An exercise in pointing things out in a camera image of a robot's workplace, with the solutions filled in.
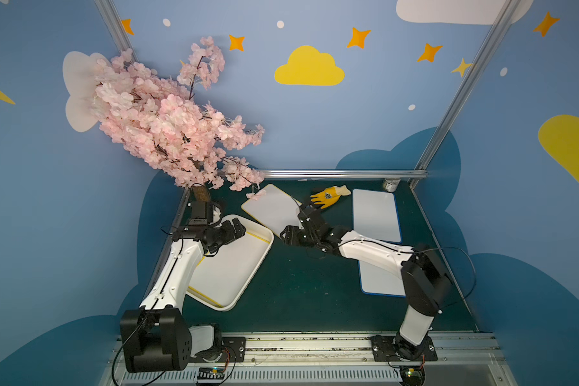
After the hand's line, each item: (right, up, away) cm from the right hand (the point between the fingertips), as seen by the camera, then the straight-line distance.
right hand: (288, 234), depth 88 cm
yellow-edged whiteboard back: (-6, +8, +20) cm, 22 cm away
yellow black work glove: (+20, +16, +27) cm, 37 cm away
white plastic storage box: (-16, +1, +12) cm, 20 cm away
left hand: (-19, +2, -4) cm, 19 cm away
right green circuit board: (+39, -42, -14) cm, 59 cm away
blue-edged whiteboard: (+41, +7, +23) cm, 48 cm away
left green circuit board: (-24, -41, -15) cm, 50 cm away
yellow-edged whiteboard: (-23, -14, -6) cm, 28 cm away
